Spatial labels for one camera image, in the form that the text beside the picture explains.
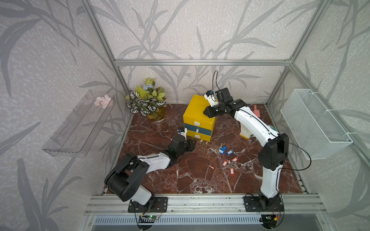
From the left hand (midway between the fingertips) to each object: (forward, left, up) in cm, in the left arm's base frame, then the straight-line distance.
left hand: (195, 141), depth 89 cm
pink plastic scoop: (+31, -50, -6) cm, 59 cm away
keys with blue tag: (-2, -18, -8) cm, 20 cm away
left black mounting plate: (-33, +20, -7) cm, 39 cm away
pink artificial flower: (+11, +51, +23) cm, 57 cm away
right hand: (+13, -5, +14) cm, 20 cm away
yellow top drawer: (+6, -2, +11) cm, 13 cm away
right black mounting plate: (-34, -30, +3) cm, 46 cm away
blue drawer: (+7, -2, +3) cm, 8 cm away
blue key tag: (-4, -23, -8) cm, 25 cm away
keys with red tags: (-11, -23, -9) cm, 27 cm away
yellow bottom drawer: (+5, -2, -2) cm, 6 cm away
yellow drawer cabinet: (+17, 0, +13) cm, 21 cm away
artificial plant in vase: (+18, +29, +18) cm, 39 cm away
